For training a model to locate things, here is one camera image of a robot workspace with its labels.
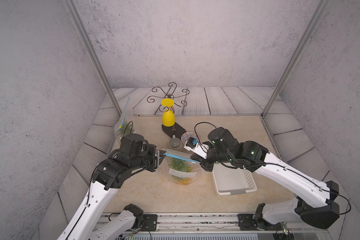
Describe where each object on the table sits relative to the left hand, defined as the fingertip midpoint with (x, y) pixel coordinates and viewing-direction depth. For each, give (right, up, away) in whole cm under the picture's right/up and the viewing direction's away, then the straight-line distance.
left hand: (170, 149), depth 63 cm
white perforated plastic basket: (+32, -22, +25) cm, 46 cm away
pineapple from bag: (+4, -9, +11) cm, 15 cm away
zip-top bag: (-1, -14, +12) cm, 18 cm away
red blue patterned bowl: (+6, +2, +40) cm, 41 cm away
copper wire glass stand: (+1, +7, +48) cm, 49 cm away
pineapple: (-28, +8, +24) cm, 37 cm away
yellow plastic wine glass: (-4, +16, +27) cm, 32 cm away
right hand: (+9, -3, 0) cm, 10 cm away
